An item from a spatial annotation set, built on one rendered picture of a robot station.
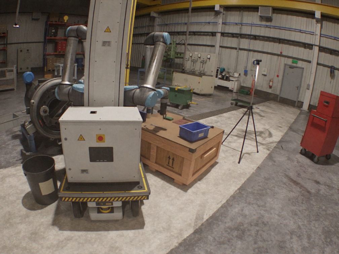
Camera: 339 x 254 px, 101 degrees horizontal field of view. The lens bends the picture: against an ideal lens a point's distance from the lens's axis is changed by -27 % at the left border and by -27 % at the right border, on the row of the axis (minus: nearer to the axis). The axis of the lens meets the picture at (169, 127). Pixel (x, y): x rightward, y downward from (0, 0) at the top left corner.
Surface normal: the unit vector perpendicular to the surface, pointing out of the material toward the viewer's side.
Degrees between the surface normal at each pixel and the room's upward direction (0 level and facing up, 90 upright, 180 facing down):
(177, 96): 90
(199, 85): 90
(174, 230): 0
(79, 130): 90
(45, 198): 93
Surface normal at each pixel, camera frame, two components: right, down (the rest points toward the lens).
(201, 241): 0.11, -0.93
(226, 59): -0.68, 0.18
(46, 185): 0.79, 0.33
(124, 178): 0.27, 0.36
